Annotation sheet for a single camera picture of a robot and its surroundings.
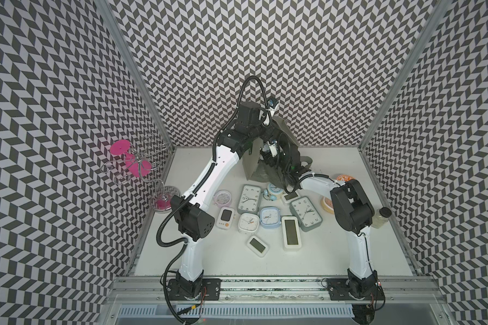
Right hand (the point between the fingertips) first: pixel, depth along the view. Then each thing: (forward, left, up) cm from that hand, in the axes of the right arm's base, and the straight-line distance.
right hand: (269, 145), depth 96 cm
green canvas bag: (-18, +6, +4) cm, 19 cm away
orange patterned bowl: (-9, -38, -14) cm, 42 cm away
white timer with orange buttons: (-30, +20, -15) cm, 39 cm away
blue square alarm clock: (-30, 0, -14) cm, 33 cm away
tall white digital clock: (-39, -8, -13) cm, 42 cm away
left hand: (-6, 0, +20) cm, 20 cm away
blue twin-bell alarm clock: (-17, -2, -15) cm, 23 cm away
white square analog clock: (-32, +10, -15) cm, 37 cm away
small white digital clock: (-20, -8, -15) cm, 26 cm away
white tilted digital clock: (-42, +6, -15) cm, 45 cm away
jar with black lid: (-32, -46, -11) cm, 57 cm away
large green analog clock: (-28, -16, -15) cm, 36 cm away
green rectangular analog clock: (-20, +10, -14) cm, 27 cm away
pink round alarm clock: (-20, +22, -14) cm, 33 cm away
